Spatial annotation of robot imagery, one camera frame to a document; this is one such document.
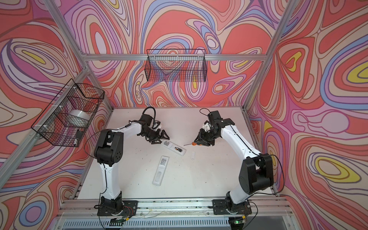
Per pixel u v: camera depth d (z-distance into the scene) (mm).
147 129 867
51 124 662
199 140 746
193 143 827
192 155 933
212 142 752
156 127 910
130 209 731
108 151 556
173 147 942
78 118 704
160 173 842
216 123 610
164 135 905
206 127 800
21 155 560
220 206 731
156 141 924
